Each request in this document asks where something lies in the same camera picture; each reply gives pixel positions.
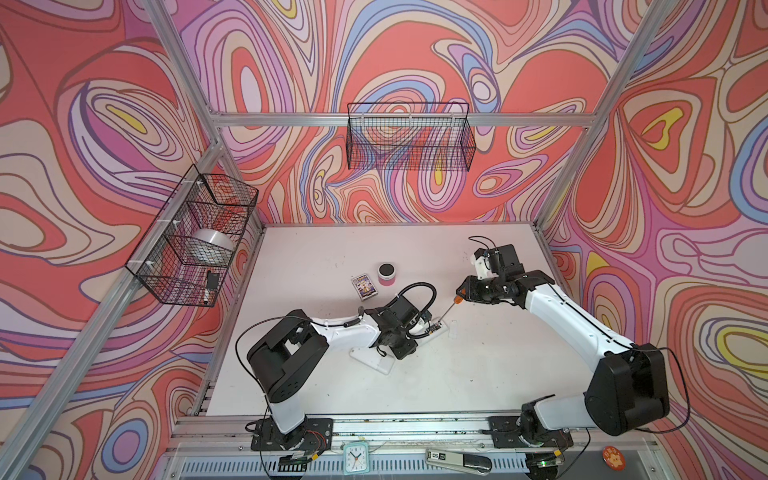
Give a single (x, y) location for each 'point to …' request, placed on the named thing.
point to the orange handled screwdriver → (457, 300)
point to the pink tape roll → (386, 274)
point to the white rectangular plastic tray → (369, 357)
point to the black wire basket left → (160, 260)
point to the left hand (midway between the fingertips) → (412, 343)
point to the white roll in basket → (210, 246)
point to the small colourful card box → (364, 286)
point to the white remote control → (443, 329)
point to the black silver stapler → (466, 463)
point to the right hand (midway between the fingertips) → (464, 297)
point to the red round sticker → (614, 458)
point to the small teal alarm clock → (356, 458)
